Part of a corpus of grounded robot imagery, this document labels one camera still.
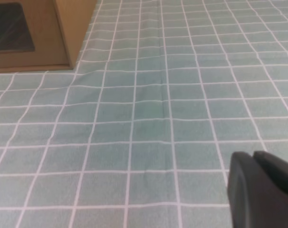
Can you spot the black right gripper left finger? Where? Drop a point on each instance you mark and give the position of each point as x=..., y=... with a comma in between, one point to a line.
x=255, y=201

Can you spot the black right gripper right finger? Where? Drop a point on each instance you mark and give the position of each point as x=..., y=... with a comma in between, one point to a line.
x=275, y=167

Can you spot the cyan checkered tablecloth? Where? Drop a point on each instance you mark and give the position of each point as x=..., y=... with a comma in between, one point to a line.
x=140, y=133

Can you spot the lower cardboard shoebox drawer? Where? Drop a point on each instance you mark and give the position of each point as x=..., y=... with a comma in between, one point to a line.
x=41, y=35

